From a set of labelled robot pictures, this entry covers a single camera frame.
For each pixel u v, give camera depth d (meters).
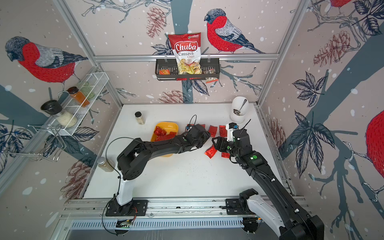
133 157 0.54
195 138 0.72
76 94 0.71
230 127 0.69
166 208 0.75
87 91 0.76
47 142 0.66
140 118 1.04
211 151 0.92
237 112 1.10
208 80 0.90
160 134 1.00
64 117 0.66
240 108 1.04
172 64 0.93
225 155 0.92
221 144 0.67
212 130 1.04
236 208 0.72
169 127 1.03
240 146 0.57
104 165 0.80
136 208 0.73
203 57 0.90
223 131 1.01
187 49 0.81
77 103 0.74
